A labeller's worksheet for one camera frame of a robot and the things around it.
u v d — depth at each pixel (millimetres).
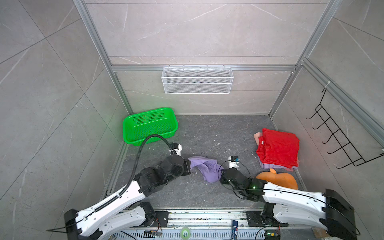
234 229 687
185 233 700
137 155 498
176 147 615
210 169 807
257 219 730
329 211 411
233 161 704
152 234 706
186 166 601
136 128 1111
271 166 892
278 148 904
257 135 1057
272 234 700
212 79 1003
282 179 786
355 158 595
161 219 731
